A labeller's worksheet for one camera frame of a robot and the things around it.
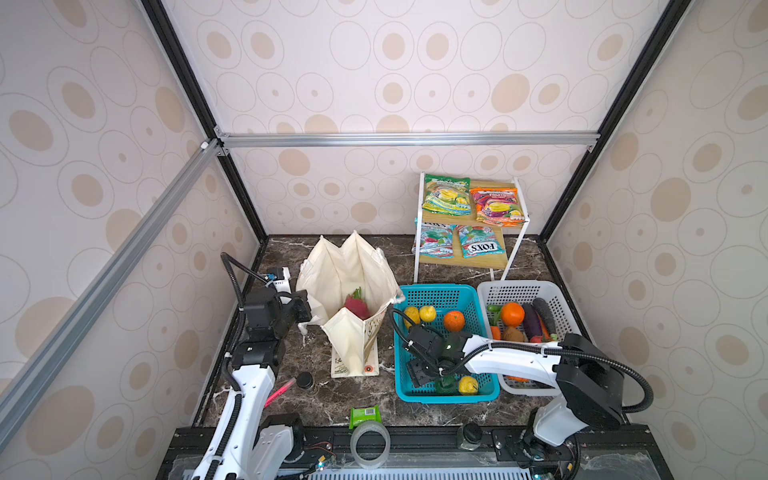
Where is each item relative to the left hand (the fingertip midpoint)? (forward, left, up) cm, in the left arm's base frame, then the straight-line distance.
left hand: (311, 286), depth 78 cm
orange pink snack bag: (+17, -49, +13) cm, 53 cm away
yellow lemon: (+2, -28, -18) cm, 33 cm away
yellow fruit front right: (-20, -41, -17) cm, 49 cm away
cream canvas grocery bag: (+8, -1, -10) cm, 13 cm away
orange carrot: (-4, -53, -19) cm, 56 cm away
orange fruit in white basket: (+1, -58, -17) cm, 61 cm away
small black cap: (-20, +1, -12) cm, 23 cm away
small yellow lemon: (+2, -32, -17) cm, 36 cm away
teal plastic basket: (+6, -43, -20) cm, 48 cm away
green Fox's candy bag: (+21, -49, -5) cm, 53 cm away
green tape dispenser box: (-27, -13, -20) cm, 35 cm away
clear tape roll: (-29, -16, -18) cm, 38 cm away
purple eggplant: (0, -65, -19) cm, 67 cm away
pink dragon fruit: (+4, -10, -15) cm, 19 cm away
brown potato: (-4, -57, -18) cm, 60 cm away
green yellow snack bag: (+21, -36, +13) cm, 44 cm away
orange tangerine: (-1, -40, -17) cm, 44 cm away
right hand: (-15, -29, -21) cm, 39 cm away
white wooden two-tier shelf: (+24, -59, -7) cm, 64 cm away
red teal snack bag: (+20, -35, -4) cm, 40 cm away
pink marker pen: (-21, +10, -21) cm, 31 cm away
